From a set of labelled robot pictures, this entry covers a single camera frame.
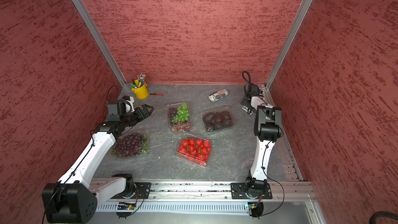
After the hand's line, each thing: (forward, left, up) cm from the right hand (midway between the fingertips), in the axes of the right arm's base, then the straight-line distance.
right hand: (249, 106), depth 106 cm
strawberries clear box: (-31, +39, +4) cm, 50 cm away
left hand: (-17, +63, +18) cm, 68 cm away
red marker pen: (+13, +69, +1) cm, 70 cm away
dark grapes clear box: (-29, +72, +7) cm, 78 cm away
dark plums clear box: (-12, +23, +3) cm, 26 cm away
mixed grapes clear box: (-11, +48, +6) cm, 50 cm away
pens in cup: (+13, +77, +13) cm, 79 cm away
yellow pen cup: (+11, +77, +9) cm, 78 cm away
